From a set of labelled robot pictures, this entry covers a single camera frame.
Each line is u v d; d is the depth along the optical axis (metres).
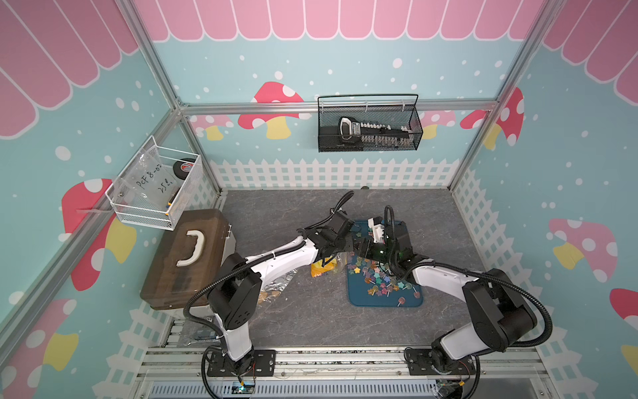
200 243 0.78
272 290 0.87
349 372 0.74
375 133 0.89
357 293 0.88
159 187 0.70
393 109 0.89
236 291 0.47
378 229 0.81
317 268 0.92
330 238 0.67
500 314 0.45
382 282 0.89
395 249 0.69
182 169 0.81
